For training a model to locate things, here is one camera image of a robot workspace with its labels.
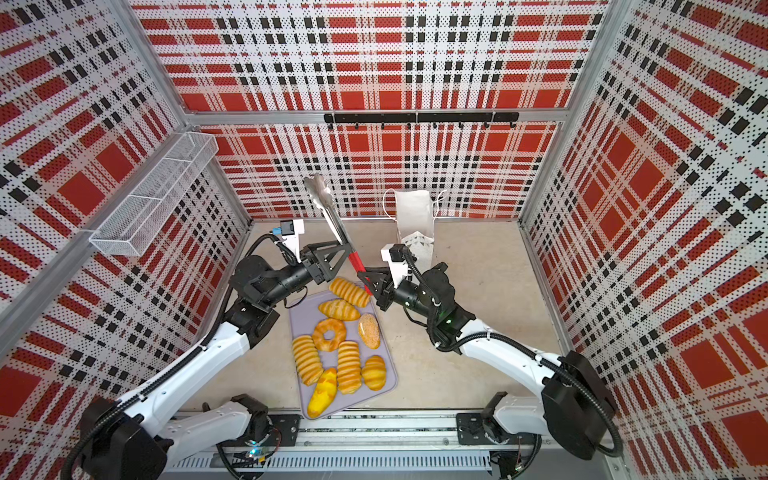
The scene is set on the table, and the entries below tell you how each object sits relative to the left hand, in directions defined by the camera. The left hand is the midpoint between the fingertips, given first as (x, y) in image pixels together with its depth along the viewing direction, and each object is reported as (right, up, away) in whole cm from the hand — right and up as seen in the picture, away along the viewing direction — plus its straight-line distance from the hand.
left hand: (347, 250), depth 66 cm
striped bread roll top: (-5, -14, +30) cm, 33 cm away
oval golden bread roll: (-8, -19, +25) cm, 32 cm away
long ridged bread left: (-14, -30, +16) cm, 37 cm away
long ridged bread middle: (-2, -32, +15) cm, 36 cm away
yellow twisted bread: (-8, -37, +11) cm, 39 cm away
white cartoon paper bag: (+16, +7, +25) cm, 31 cm away
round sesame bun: (+3, -23, +20) cm, 31 cm away
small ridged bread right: (+5, -33, +13) cm, 36 cm away
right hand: (+2, -6, +2) cm, 7 cm away
